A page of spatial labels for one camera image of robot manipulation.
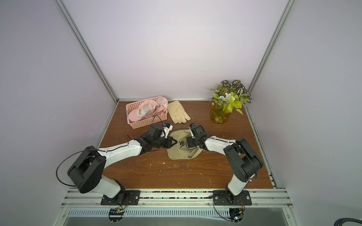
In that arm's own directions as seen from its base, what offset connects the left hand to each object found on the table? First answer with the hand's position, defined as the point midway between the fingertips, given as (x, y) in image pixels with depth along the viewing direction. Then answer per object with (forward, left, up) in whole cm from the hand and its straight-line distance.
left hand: (178, 142), depth 84 cm
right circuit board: (-35, -31, -12) cm, 48 cm away
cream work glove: (+31, +3, -8) cm, 32 cm away
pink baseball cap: (+30, +28, -3) cm, 41 cm away
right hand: (+7, -8, -7) cm, 13 cm away
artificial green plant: (+26, -32, +15) cm, 44 cm away
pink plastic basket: (+19, +25, -4) cm, 31 cm away
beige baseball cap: (-3, -1, -5) cm, 6 cm away
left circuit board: (-36, +32, -13) cm, 49 cm away
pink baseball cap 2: (+35, +15, +1) cm, 38 cm away
